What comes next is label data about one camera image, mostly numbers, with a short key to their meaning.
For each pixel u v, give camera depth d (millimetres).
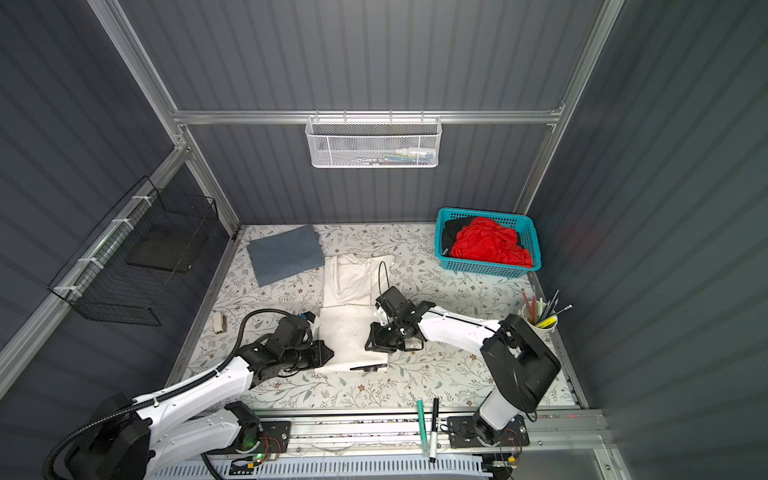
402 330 635
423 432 738
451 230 1130
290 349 665
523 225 1107
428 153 909
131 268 732
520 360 466
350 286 1020
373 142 1117
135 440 398
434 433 735
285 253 1139
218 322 909
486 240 1086
